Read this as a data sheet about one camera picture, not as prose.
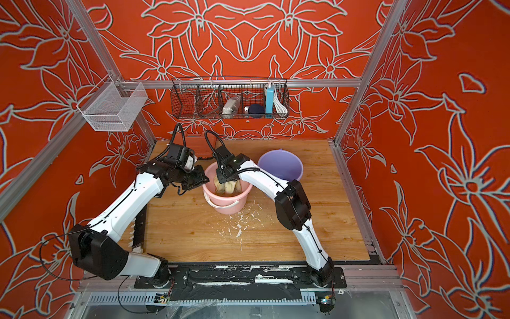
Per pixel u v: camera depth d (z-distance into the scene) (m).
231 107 0.92
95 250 0.40
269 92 0.83
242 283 0.73
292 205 0.55
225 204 0.76
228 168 0.65
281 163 0.88
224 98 1.00
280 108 0.91
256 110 0.94
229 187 0.89
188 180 0.67
